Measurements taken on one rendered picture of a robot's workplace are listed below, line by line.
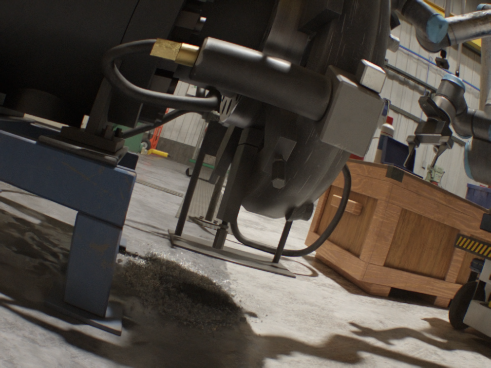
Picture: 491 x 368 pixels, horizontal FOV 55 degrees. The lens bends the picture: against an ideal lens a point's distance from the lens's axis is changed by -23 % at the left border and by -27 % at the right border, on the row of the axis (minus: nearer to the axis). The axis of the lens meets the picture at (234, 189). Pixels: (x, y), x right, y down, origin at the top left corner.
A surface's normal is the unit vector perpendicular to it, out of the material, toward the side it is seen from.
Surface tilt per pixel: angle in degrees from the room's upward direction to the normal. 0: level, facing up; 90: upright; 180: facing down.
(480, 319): 90
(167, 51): 120
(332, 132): 113
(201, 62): 108
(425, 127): 66
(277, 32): 99
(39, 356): 0
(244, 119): 161
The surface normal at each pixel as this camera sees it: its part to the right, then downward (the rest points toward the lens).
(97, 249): 0.15, 0.09
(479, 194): -0.91, -0.27
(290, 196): -0.15, 0.86
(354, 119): 0.03, 0.45
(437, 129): -0.69, -0.62
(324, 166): -0.07, 0.71
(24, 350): 0.30, -0.95
